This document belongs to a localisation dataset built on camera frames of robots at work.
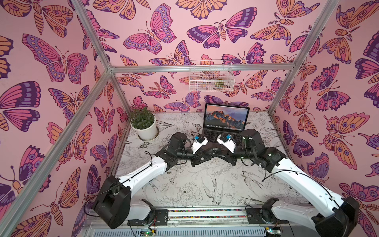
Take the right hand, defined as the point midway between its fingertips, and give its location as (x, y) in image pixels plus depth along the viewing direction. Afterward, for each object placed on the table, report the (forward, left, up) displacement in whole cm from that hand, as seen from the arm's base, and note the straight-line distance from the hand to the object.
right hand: (219, 149), depth 73 cm
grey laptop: (+33, -6, -13) cm, 36 cm away
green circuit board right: (-31, -26, -24) cm, 47 cm away
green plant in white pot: (+23, +45, -7) cm, 51 cm away
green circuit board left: (-33, +32, -24) cm, 52 cm away
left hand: (-2, +4, -4) cm, 6 cm away
